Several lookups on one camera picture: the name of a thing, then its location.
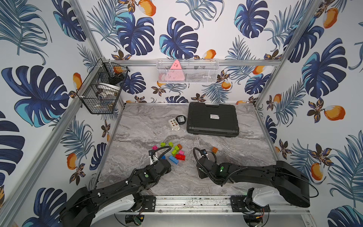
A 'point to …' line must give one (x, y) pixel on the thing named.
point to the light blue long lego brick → (172, 159)
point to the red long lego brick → (180, 157)
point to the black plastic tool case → (220, 120)
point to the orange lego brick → (214, 150)
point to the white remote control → (173, 123)
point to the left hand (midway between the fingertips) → (163, 162)
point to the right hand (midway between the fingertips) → (200, 168)
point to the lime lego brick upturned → (162, 144)
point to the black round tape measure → (181, 119)
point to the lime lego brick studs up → (174, 152)
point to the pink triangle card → (175, 73)
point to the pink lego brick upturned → (155, 147)
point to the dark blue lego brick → (163, 157)
